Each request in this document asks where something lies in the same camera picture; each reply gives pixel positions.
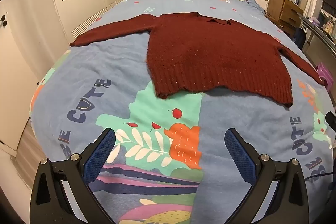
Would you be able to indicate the dark blue bag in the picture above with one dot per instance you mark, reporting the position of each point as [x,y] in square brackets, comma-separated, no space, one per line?
[299,37]

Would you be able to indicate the white cabinet with black knobs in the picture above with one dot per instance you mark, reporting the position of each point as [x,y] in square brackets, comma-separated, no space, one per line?
[29,43]

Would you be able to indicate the wooden nightstand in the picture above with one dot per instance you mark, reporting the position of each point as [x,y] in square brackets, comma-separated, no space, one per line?
[288,11]

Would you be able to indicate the purple plastic stool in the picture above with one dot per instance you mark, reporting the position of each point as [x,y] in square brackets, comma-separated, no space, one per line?
[325,74]

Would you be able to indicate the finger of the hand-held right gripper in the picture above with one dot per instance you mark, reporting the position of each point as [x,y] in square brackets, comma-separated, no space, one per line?
[331,121]

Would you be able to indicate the glass desk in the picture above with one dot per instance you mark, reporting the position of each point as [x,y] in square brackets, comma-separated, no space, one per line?
[319,29]

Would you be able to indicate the bed with blue patterned cover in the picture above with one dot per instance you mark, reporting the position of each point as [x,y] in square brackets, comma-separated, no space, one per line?
[118,61]

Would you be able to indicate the dark red knit sweater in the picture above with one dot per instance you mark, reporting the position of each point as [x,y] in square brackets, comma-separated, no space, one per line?
[210,56]

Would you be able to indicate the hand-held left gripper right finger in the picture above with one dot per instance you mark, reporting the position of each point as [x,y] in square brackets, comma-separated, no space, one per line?
[240,153]

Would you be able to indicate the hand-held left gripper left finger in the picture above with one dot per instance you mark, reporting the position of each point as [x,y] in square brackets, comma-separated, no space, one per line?
[101,153]

